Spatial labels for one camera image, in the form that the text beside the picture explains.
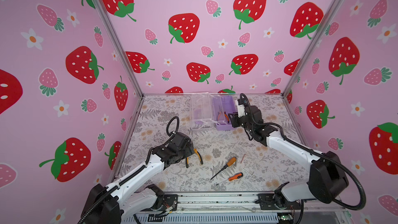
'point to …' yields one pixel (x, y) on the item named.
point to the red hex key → (242, 158)
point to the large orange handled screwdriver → (231, 162)
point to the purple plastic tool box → (222, 106)
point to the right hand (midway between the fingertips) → (229, 113)
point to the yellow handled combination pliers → (196, 152)
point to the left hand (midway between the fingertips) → (189, 150)
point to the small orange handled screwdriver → (233, 178)
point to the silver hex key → (247, 172)
